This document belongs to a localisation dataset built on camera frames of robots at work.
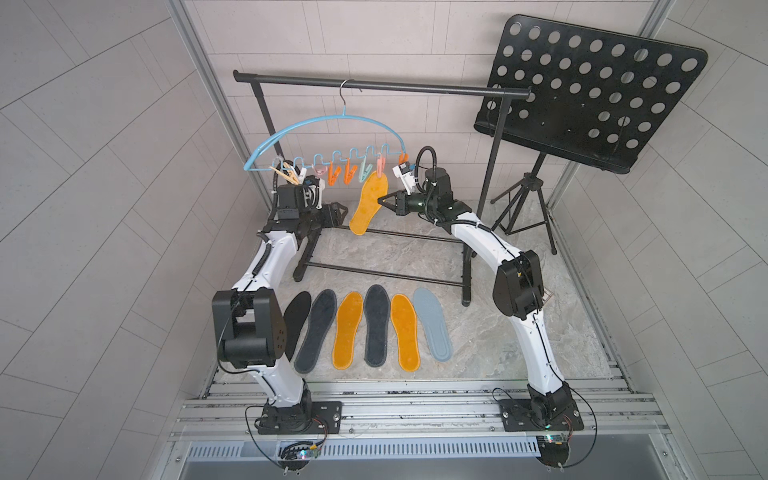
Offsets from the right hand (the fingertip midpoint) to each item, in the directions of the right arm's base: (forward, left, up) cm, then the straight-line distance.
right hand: (382, 201), depth 87 cm
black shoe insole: (-24, +28, -22) cm, 43 cm away
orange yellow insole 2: (+1, +2, +4) cm, 5 cm away
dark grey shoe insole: (-25, +20, -22) cm, 39 cm away
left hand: (0, +12, -1) cm, 12 cm away
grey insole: (-21, +4, -24) cm, 32 cm away
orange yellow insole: (-26, -4, -23) cm, 35 cm away
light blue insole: (-24, -12, -25) cm, 37 cm away
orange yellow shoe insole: (-25, +13, -23) cm, 36 cm away
